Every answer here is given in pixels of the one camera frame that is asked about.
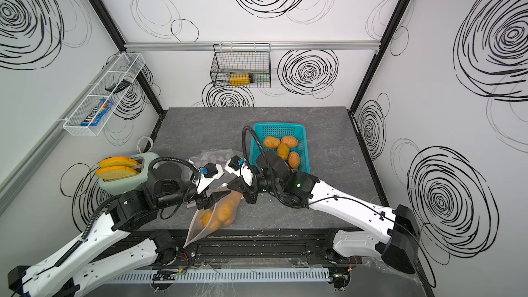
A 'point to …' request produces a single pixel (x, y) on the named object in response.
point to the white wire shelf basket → (125, 66)
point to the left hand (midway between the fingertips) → (225, 182)
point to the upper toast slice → (117, 161)
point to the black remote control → (123, 84)
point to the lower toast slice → (115, 172)
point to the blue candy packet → (103, 111)
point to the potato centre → (282, 150)
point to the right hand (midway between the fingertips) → (230, 184)
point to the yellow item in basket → (239, 79)
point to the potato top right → (291, 141)
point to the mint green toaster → (121, 186)
